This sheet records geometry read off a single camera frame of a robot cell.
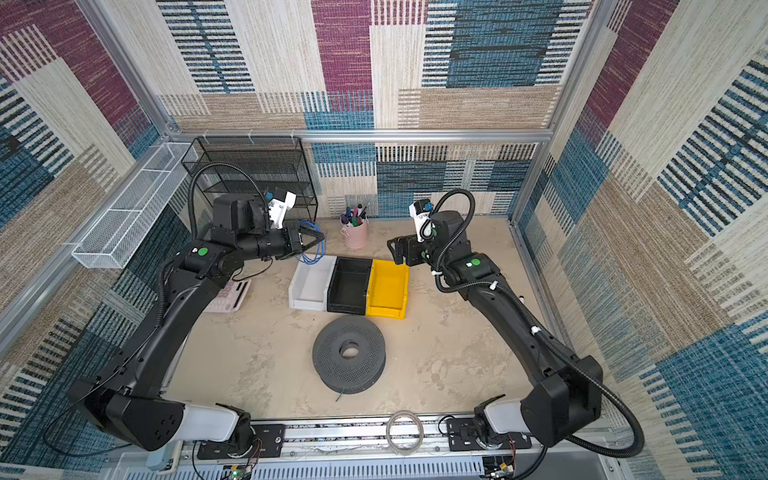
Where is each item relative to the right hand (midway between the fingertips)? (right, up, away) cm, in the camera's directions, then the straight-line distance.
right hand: (403, 244), depth 77 cm
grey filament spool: (-15, -31, +9) cm, 36 cm away
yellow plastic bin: (-4, -15, +22) cm, 27 cm away
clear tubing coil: (0, -43, -1) cm, 43 cm away
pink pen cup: (-15, +3, +29) cm, 33 cm away
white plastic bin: (-30, -14, +23) cm, 40 cm away
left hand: (-18, +3, -9) cm, 20 cm away
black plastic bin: (-17, -14, +27) cm, 35 cm away
